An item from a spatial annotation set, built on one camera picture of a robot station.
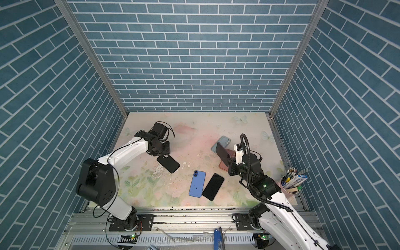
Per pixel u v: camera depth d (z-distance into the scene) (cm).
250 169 55
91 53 86
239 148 66
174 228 74
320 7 71
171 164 94
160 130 73
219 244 68
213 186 84
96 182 45
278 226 57
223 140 106
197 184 87
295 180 71
